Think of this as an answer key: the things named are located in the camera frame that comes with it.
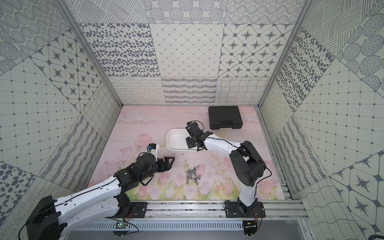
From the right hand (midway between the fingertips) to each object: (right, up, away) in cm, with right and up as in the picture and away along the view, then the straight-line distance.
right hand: (193, 141), depth 93 cm
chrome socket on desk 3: (-1, -17, -7) cm, 18 cm away
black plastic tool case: (+24, +16, +18) cm, 34 cm away
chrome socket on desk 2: (+2, -21, -9) cm, 23 cm away
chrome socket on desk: (0, -16, -5) cm, 17 cm away
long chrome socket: (-3, -20, -9) cm, 23 cm away
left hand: (-12, -6, -14) cm, 19 cm away
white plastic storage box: (-12, 0, +5) cm, 13 cm away
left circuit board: (-35, -38, -21) cm, 56 cm away
